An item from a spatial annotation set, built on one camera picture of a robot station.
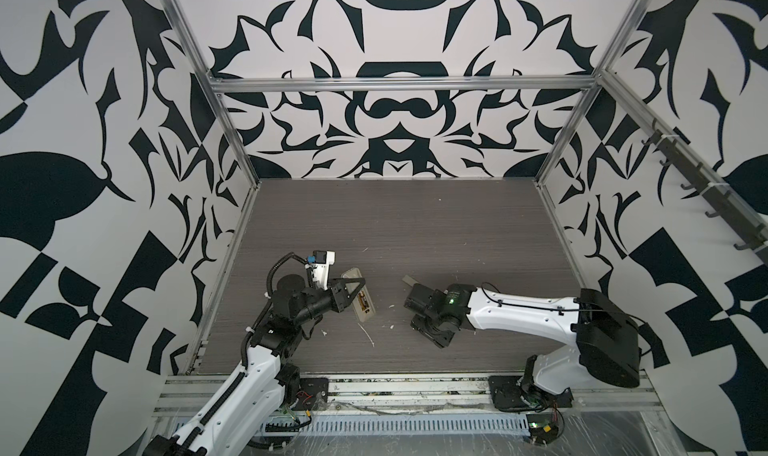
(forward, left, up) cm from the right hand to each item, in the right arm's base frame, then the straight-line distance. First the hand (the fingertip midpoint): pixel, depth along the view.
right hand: (415, 331), depth 80 cm
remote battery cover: (+17, 0, -4) cm, 17 cm away
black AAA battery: (+4, +13, +10) cm, 17 cm away
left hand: (+9, +13, +14) cm, 21 cm away
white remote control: (+2, +12, +8) cm, 14 cm away
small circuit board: (-21, -29, -6) cm, 36 cm away
